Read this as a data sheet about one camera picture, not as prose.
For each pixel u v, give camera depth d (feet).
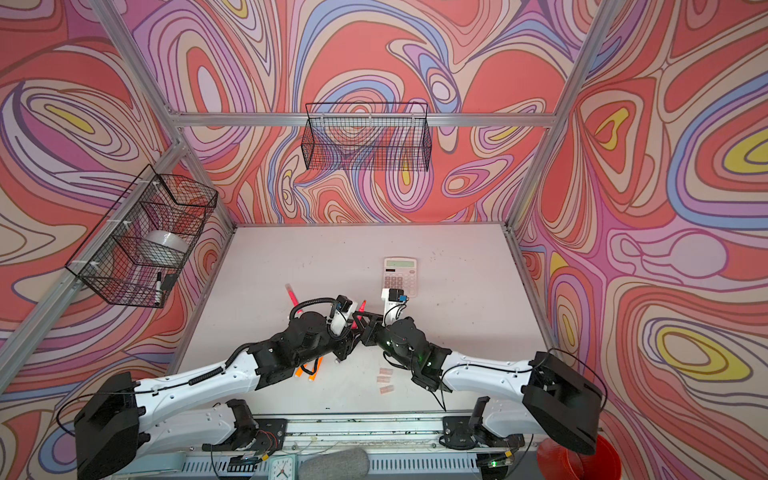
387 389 2.64
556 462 2.35
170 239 2.42
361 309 2.46
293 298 3.24
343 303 2.16
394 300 2.23
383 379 2.70
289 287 3.33
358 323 2.45
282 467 2.22
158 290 2.36
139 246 2.28
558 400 1.41
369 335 2.18
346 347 2.19
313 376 2.16
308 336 1.90
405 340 1.85
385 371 2.74
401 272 3.36
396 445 2.40
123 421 1.32
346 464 2.19
